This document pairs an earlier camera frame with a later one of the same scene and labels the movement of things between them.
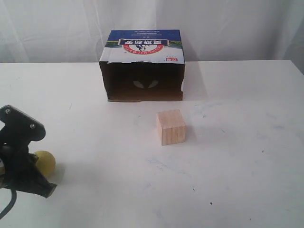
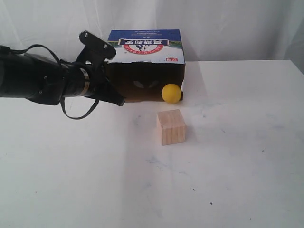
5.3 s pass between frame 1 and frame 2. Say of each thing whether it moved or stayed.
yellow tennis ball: moved
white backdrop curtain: stayed
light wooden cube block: stayed
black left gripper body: moved
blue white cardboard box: stayed
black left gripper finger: moved
